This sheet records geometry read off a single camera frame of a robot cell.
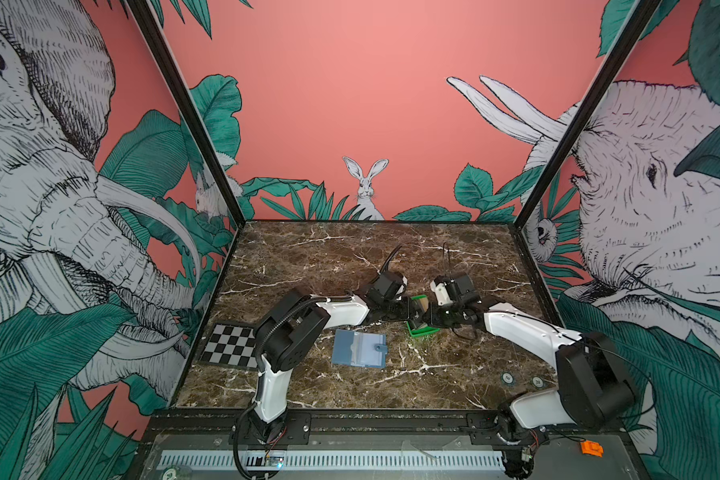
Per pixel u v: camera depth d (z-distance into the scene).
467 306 0.67
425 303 0.91
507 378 0.82
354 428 0.75
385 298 0.75
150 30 0.72
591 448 0.70
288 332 0.50
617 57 0.76
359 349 0.87
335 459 0.70
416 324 0.90
